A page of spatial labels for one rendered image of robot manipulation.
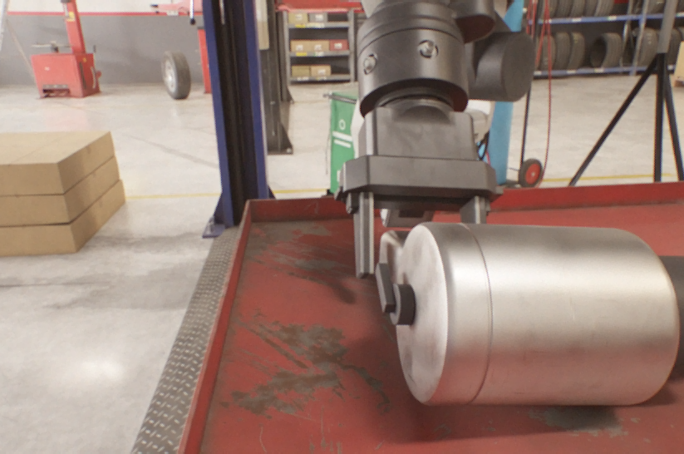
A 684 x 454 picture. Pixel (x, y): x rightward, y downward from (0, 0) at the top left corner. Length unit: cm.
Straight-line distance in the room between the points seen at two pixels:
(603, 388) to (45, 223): 287
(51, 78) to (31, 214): 666
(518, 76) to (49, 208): 242
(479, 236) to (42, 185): 278
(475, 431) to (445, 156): 20
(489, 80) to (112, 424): 135
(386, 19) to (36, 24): 1084
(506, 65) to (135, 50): 998
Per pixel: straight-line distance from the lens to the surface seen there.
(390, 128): 42
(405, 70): 43
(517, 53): 100
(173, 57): 851
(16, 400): 201
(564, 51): 1032
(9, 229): 310
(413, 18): 45
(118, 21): 1081
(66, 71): 952
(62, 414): 188
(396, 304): 30
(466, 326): 25
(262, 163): 290
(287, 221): 59
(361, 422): 31
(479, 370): 26
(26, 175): 299
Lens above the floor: 105
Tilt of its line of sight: 20 degrees down
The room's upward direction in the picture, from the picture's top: 1 degrees counter-clockwise
